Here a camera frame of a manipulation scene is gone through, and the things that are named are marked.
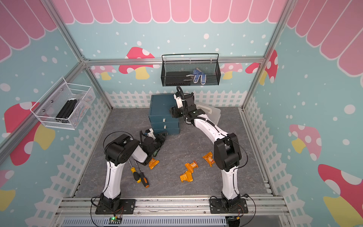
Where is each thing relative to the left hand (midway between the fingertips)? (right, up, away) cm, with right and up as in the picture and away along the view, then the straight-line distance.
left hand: (168, 133), depth 100 cm
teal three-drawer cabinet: (-4, +12, -13) cm, 18 cm away
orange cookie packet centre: (+15, -20, -13) cm, 28 cm away
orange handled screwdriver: (-12, -25, -18) cm, 33 cm away
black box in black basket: (+7, +36, -10) cm, 38 cm away
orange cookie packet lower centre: (+13, -24, -17) cm, 32 cm away
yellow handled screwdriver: (-18, -24, -16) cm, 33 cm away
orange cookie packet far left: (-8, -18, -11) cm, 23 cm away
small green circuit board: (-24, -43, -27) cm, 56 cm away
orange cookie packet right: (+27, -15, -9) cm, 32 cm away
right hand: (+4, +17, -10) cm, 20 cm away
